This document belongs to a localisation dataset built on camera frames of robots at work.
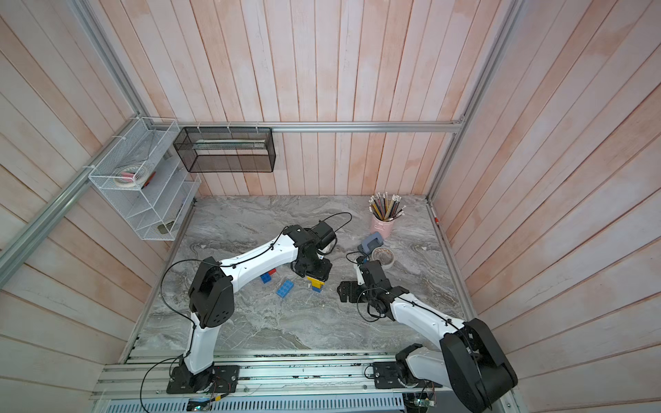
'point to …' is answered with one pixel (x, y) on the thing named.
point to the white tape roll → (384, 255)
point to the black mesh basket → (226, 150)
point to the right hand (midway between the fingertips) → (349, 286)
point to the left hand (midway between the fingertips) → (317, 278)
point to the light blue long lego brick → (286, 286)
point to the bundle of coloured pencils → (385, 206)
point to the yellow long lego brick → (316, 283)
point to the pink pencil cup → (385, 228)
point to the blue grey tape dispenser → (370, 243)
